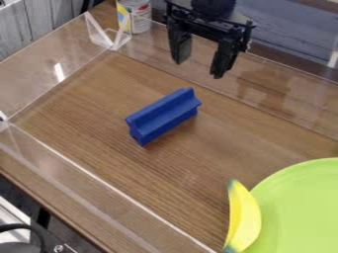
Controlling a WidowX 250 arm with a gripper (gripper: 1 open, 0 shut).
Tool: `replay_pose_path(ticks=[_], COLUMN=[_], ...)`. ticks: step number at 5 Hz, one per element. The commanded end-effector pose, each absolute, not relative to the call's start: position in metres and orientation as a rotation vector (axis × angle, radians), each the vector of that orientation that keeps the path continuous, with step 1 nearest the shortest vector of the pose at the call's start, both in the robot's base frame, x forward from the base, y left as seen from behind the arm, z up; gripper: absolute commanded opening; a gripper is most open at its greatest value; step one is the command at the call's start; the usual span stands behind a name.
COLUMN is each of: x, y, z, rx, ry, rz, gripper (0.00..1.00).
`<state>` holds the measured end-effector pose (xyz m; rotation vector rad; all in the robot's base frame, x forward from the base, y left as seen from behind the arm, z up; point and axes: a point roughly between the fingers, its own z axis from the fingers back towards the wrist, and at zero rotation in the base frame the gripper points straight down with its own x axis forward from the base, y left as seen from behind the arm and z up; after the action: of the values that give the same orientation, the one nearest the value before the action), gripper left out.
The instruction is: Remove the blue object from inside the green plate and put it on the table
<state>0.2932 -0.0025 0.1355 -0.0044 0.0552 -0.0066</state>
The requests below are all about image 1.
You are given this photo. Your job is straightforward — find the white labelled can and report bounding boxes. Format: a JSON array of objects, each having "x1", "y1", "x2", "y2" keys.
[{"x1": 116, "y1": 0, "x2": 152, "y2": 34}]

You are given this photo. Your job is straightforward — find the black cable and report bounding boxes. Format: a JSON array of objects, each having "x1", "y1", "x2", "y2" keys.
[{"x1": 0, "y1": 223, "x2": 48, "y2": 253}]

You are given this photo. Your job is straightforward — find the green plate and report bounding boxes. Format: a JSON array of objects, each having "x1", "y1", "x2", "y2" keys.
[{"x1": 243, "y1": 157, "x2": 338, "y2": 253}]

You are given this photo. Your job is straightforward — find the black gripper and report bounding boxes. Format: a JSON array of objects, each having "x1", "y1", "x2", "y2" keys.
[{"x1": 165, "y1": 0, "x2": 256, "y2": 79}]

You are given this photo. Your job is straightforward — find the blue I-beam block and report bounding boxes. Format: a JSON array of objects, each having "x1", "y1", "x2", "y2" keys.
[{"x1": 125, "y1": 87, "x2": 201, "y2": 145}]

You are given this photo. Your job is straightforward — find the clear acrylic enclosure wall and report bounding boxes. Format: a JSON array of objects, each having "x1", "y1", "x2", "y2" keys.
[{"x1": 0, "y1": 14, "x2": 338, "y2": 253}]

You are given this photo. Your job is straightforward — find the yellow sponge piece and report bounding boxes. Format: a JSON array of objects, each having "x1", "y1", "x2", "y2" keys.
[{"x1": 221, "y1": 180, "x2": 261, "y2": 253}]

